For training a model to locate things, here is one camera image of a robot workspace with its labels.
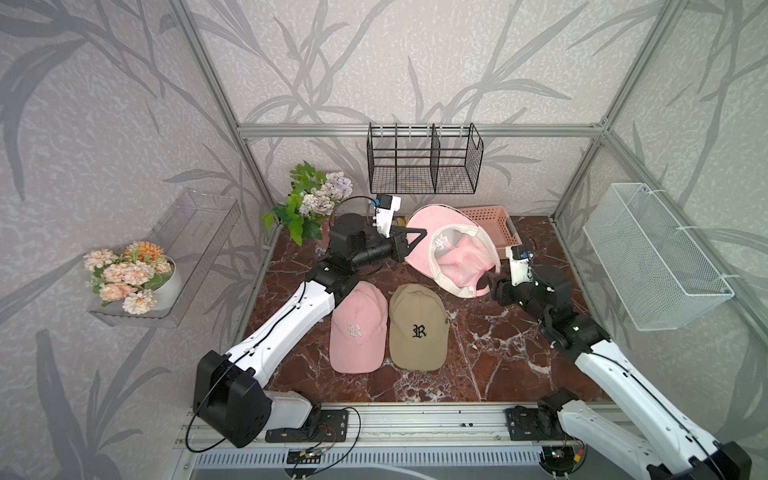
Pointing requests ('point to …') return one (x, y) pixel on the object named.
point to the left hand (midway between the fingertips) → (424, 234)
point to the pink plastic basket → (496, 222)
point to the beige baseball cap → (419, 327)
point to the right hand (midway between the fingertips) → (496, 268)
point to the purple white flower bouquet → (315, 197)
